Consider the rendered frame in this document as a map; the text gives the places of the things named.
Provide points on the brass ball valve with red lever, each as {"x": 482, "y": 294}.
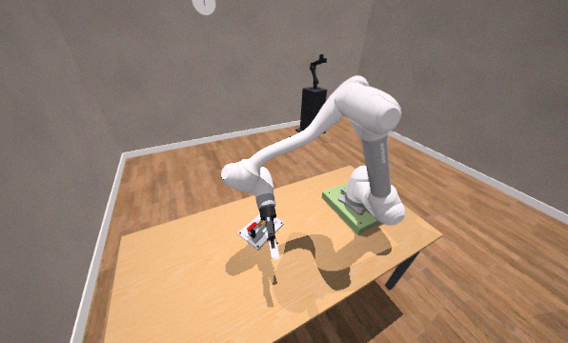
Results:
{"x": 256, "y": 229}

